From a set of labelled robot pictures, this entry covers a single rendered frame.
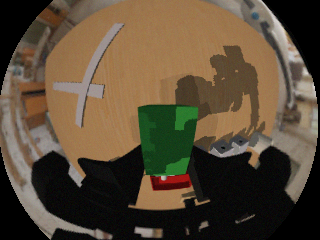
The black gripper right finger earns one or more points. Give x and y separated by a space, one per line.
206 170

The grey flat bar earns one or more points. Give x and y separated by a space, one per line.
93 89
91 69

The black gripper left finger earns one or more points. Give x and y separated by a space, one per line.
126 172

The red tray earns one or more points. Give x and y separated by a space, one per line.
172 182

